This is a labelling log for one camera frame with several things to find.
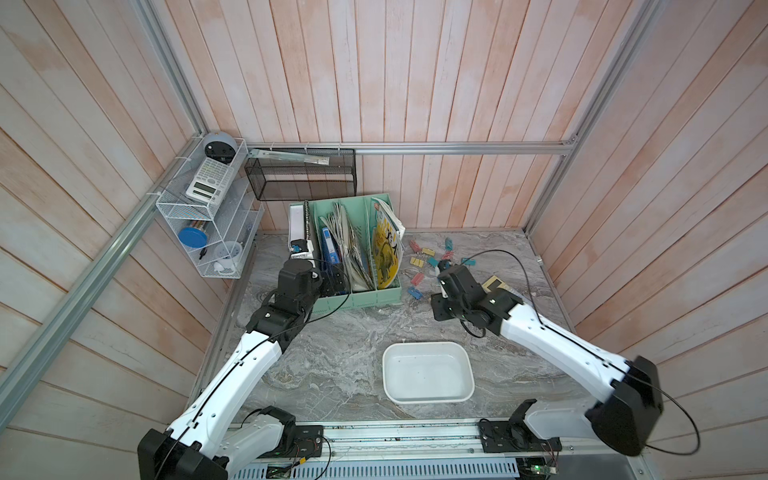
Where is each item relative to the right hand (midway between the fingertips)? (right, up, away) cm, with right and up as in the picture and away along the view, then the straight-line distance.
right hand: (436, 299), depth 82 cm
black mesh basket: (-51, +40, +25) cm, 70 cm away
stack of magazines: (-24, +11, +3) cm, 26 cm away
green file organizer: (-22, +28, +16) cm, 39 cm away
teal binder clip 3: (+5, +10, +29) cm, 32 cm away
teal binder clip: (+11, +17, +33) cm, 39 cm away
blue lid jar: (-64, +17, -6) cm, 67 cm away
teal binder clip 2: (+18, +10, +26) cm, 33 cm away
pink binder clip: (-2, +4, +22) cm, 23 cm away
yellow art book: (-13, +18, +10) cm, 24 cm away
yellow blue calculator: (+25, +3, +22) cm, 33 cm away
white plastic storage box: (-2, -22, +2) cm, 22 cm away
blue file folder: (-30, +13, +3) cm, 33 cm away
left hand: (-29, +8, -5) cm, 31 cm away
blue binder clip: (-4, -1, +19) cm, 19 cm away
